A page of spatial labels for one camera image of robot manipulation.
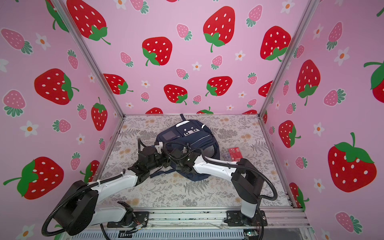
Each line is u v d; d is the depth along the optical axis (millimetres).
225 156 958
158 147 792
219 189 838
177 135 982
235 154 978
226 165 478
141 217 745
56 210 436
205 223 731
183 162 624
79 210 414
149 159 661
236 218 737
